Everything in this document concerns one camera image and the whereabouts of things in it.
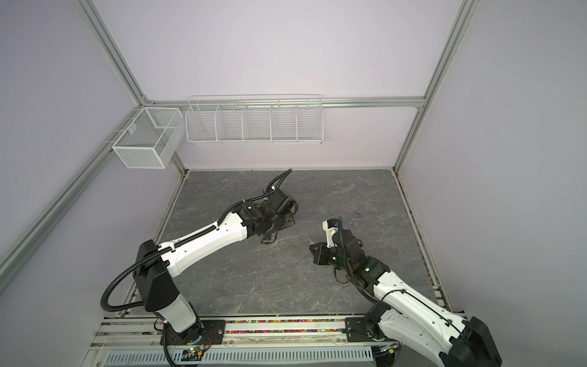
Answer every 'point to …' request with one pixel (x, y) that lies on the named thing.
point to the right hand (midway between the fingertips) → (310, 248)
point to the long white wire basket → (254, 119)
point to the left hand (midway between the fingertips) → (291, 221)
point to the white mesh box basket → (150, 139)
